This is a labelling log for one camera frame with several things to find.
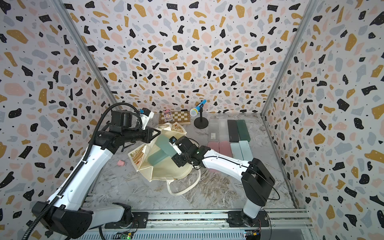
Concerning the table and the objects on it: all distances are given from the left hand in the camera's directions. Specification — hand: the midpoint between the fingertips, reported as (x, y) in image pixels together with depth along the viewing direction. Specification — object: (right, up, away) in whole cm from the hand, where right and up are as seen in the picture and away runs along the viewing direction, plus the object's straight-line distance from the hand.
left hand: (160, 131), depth 72 cm
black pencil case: (+43, -1, +38) cm, 58 cm away
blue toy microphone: (+15, +12, +23) cm, 30 cm away
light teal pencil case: (+49, -13, +26) cm, 57 cm away
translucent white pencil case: (+37, 0, +43) cm, 56 cm away
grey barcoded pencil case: (+29, 0, +39) cm, 48 cm away
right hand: (+7, -13, +12) cm, 19 cm away
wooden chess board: (+5, +10, +45) cm, 47 cm away
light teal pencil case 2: (+43, -14, +26) cm, 52 cm away
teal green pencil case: (-8, -17, +21) cm, 27 cm away
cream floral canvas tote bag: (+1, -21, +8) cm, 23 cm away
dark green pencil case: (+51, -2, +38) cm, 63 cm away
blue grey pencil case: (0, -5, +3) cm, 6 cm away
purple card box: (-6, +11, +43) cm, 45 cm away
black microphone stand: (+19, +6, +44) cm, 48 cm away
